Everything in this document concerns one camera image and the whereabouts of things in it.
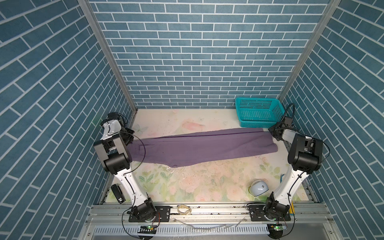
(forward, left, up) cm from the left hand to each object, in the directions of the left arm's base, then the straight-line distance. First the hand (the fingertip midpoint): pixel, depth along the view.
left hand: (131, 137), depth 96 cm
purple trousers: (-5, -36, -4) cm, 37 cm away
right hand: (+7, -96, +1) cm, 97 cm away
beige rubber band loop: (-42, -37, -5) cm, 56 cm away
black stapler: (-33, -1, -3) cm, 33 cm away
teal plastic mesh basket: (+27, -89, -4) cm, 93 cm away
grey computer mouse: (-33, -73, +3) cm, 80 cm away
